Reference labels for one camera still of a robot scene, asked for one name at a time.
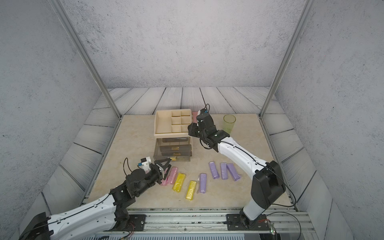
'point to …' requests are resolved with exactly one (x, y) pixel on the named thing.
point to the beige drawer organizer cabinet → (171, 131)
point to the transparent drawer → (176, 151)
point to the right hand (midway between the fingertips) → (190, 127)
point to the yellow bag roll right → (191, 190)
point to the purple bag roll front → (203, 182)
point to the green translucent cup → (229, 121)
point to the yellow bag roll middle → (179, 182)
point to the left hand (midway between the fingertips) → (173, 163)
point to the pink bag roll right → (173, 175)
